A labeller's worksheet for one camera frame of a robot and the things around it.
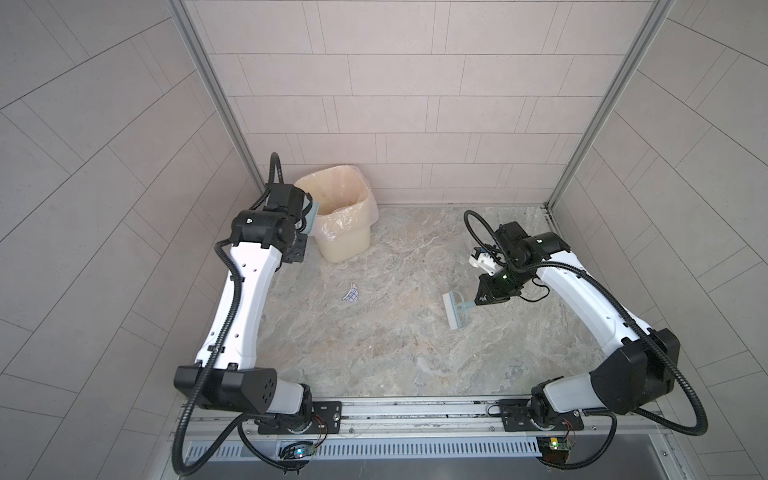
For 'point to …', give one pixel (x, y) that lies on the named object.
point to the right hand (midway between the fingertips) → (476, 299)
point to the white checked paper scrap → (352, 295)
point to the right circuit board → (554, 449)
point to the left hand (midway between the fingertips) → (289, 245)
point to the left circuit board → (297, 450)
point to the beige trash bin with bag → (347, 210)
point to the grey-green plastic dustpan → (312, 214)
